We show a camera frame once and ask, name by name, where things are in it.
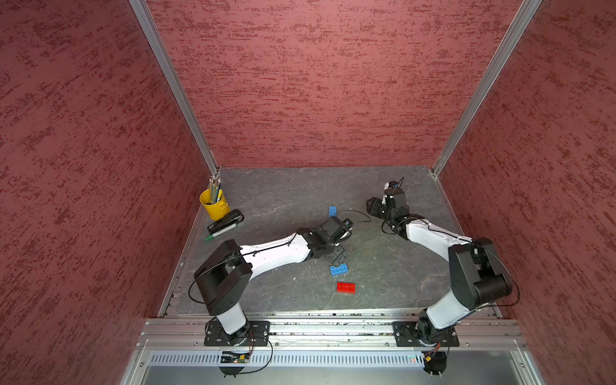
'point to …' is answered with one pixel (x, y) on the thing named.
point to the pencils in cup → (215, 188)
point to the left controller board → (228, 357)
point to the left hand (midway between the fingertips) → (331, 248)
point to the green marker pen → (220, 232)
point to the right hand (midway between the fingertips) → (370, 207)
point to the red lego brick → (346, 287)
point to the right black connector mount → (435, 362)
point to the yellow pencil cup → (216, 210)
